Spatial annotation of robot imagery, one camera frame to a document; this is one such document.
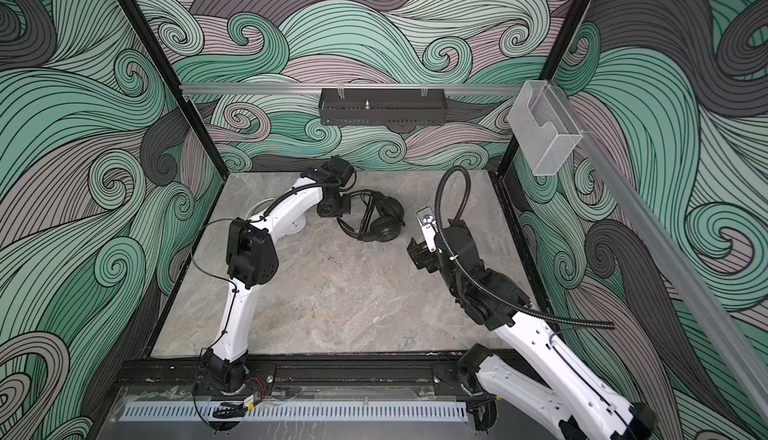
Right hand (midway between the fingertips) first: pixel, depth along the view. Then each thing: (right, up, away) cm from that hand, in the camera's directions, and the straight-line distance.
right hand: (435, 230), depth 70 cm
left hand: (-25, +3, +26) cm, 36 cm away
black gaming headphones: (-16, +2, +28) cm, 32 cm away
